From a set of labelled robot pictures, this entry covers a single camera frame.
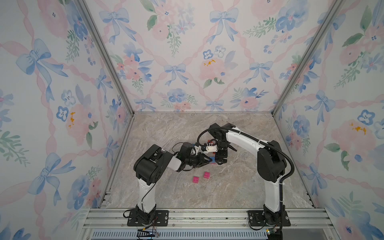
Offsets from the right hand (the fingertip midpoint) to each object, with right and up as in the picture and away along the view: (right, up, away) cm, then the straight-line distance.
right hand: (221, 153), depth 92 cm
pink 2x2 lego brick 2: (-10, -12, -4) cm, 16 cm away
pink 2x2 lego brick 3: (-16, -14, -6) cm, 22 cm away
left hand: (-6, -5, -2) cm, 8 cm away
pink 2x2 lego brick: (-5, -6, -2) cm, 8 cm away
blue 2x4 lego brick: (-6, -2, -8) cm, 11 cm away
